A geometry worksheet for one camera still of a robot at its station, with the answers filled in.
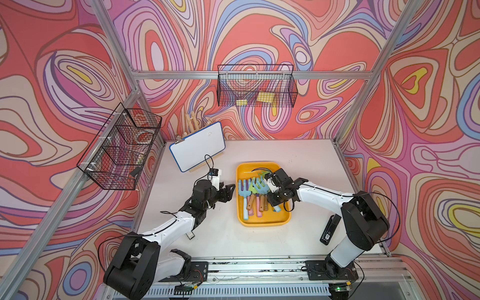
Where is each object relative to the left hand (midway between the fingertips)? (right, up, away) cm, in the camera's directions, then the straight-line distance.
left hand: (230, 185), depth 85 cm
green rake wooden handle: (+11, -5, +9) cm, 15 cm away
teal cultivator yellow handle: (+21, -10, 0) cm, 24 cm away
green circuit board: (-18, -38, -13) cm, 44 cm away
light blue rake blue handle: (+7, -6, +9) cm, 12 cm away
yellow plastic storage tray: (+12, -11, +5) cm, 17 cm away
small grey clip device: (-18, -21, -4) cm, 28 cm away
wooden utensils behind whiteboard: (-20, +29, +6) cm, 36 cm away
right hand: (+20, -10, +6) cm, 23 cm away
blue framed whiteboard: (-16, +18, +4) cm, 24 cm away
